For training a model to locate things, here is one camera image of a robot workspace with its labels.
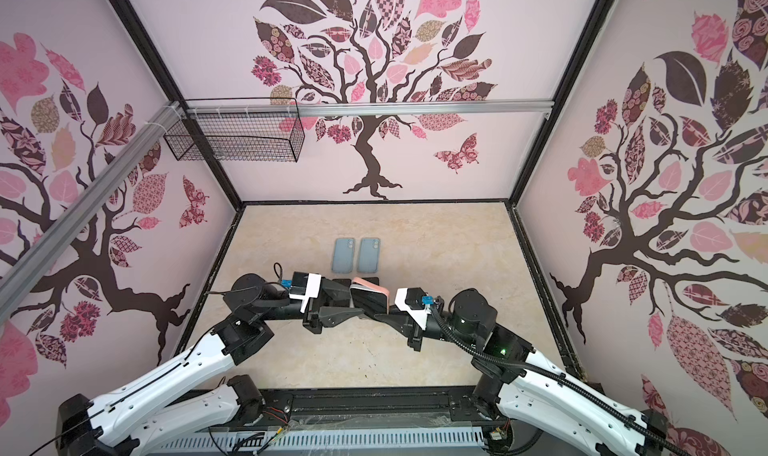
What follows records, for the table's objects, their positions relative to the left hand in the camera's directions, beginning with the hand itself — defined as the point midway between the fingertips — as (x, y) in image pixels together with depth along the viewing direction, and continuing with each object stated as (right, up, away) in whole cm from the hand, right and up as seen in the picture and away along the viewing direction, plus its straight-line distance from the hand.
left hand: (366, 308), depth 56 cm
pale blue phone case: (-4, +5, +48) cm, 48 cm away
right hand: (+3, -1, +3) cm, 4 cm away
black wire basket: (-36, +48, +39) cm, 71 cm away
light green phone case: (-13, +6, +50) cm, 52 cm away
